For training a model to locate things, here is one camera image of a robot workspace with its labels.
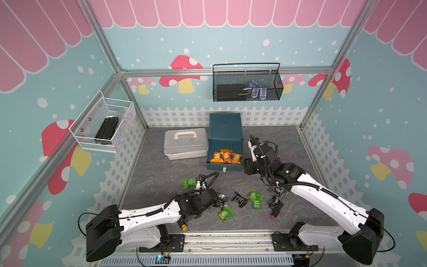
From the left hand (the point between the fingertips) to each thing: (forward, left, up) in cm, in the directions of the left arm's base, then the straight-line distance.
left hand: (204, 195), depth 82 cm
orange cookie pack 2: (+17, -16, +10) cm, 25 cm away
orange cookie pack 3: (+18, -11, +11) cm, 23 cm away
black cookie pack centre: (-1, -19, -5) cm, 20 cm away
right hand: (+11, -20, +16) cm, 27 cm away
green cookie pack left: (+10, +10, -5) cm, 15 cm away
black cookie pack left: (+1, -9, -5) cm, 11 cm away
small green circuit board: (-26, +18, -9) cm, 32 cm away
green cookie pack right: (+1, -27, -4) cm, 28 cm away
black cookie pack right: (-1, -36, -4) cm, 36 cm away
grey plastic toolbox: (+28, +10, +6) cm, 31 cm away
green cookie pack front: (-7, -12, -5) cm, 14 cm away
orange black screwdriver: (-4, -38, -5) cm, 38 cm away
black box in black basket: (+47, -12, +28) cm, 56 cm away
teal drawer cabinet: (+28, -10, +16) cm, 34 cm away
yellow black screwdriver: (-13, +9, -4) cm, 16 cm away
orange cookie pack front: (+20, -12, +10) cm, 26 cm away
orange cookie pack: (+16, -7, +9) cm, 20 cm away
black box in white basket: (+16, +40, +29) cm, 52 cm away
